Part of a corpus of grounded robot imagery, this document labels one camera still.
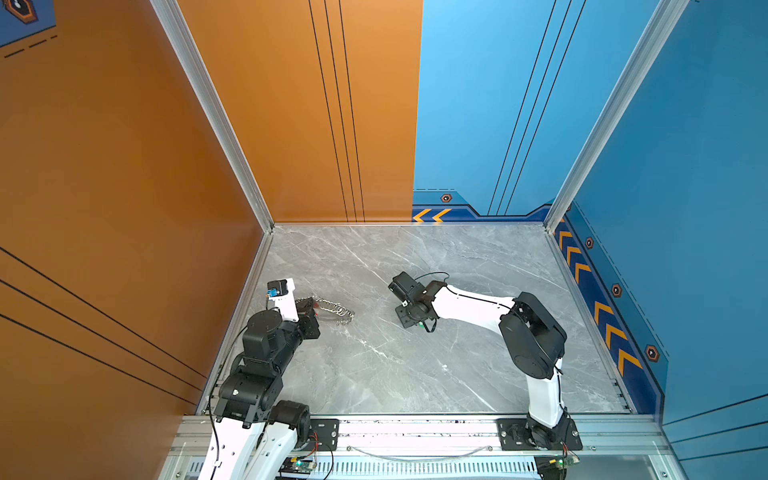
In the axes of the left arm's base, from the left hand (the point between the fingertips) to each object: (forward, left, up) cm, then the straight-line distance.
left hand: (313, 297), depth 70 cm
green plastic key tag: (-1, -26, -12) cm, 29 cm away
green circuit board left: (-31, +4, -26) cm, 40 cm away
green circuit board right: (-30, -58, -25) cm, 70 cm away
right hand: (+8, -23, -23) cm, 33 cm away
